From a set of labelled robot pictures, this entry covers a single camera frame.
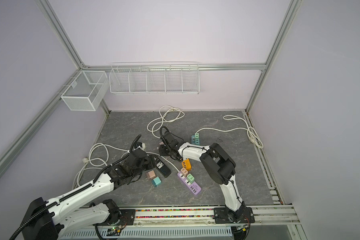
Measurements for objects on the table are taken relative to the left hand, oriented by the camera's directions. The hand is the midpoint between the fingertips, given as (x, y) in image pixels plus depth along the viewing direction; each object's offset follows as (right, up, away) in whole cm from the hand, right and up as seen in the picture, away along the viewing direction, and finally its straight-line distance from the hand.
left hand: (155, 160), depth 81 cm
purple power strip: (+21, -15, 0) cm, 26 cm away
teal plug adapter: (0, -12, +3) cm, 13 cm away
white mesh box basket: (-50, +42, +17) cm, 68 cm away
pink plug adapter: (-4, -9, +5) cm, 11 cm away
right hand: (+1, +3, +13) cm, 14 cm away
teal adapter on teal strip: (+24, +8, +13) cm, 29 cm away
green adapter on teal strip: (+24, +13, +16) cm, 31 cm away
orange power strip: (+17, -4, +8) cm, 20 cm away
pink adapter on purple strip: (+16, -7, +1) cm, 17 cm away
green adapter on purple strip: (+19, -9, -2) cm, 22 cm away
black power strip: (+2, -5, +8) cm, 10 cm away
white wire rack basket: (+13, +53, +24) cm, 60 cm away
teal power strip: (+22, +9, +20) cm, 31 cm away
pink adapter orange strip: (+1, +7, +17) cm, 19 cm away
